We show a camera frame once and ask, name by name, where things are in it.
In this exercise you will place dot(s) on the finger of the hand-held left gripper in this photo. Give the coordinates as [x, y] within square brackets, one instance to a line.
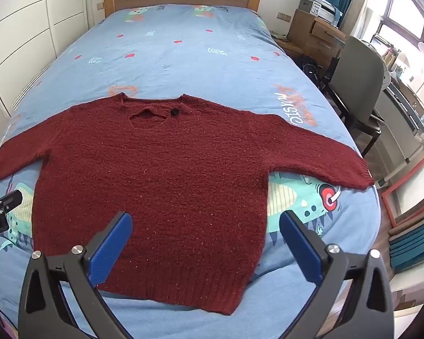
[7, 200]

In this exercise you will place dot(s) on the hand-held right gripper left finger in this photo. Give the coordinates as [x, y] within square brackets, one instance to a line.
[109, 247]

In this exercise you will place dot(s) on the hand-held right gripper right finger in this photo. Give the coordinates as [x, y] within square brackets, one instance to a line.
[300, 247]

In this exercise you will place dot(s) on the dark red knitted sweater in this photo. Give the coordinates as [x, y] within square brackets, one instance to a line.
[162, 169]

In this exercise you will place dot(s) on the stack of teal cushions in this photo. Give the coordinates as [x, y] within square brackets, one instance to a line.
[415, 243]

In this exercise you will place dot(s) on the white wardrobe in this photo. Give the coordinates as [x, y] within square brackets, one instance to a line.
[24, 31]

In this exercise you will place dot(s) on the black bag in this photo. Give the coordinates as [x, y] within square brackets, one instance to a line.
[310, 67]

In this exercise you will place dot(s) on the grey chair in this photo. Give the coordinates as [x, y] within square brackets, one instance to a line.
[360, 77]

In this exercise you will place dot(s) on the wooden drawer cabinet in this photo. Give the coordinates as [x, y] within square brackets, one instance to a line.
[312, 37]

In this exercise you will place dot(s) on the blue printed bed sheet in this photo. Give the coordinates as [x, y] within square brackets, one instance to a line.
[183, 49]

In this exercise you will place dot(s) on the white printer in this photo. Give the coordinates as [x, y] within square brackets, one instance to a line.
[319, 7]

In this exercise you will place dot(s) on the window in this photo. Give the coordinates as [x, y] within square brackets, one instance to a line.
[406, 10]

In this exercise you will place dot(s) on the wall socket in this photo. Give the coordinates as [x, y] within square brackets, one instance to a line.
[284, 16]
[100, 5]

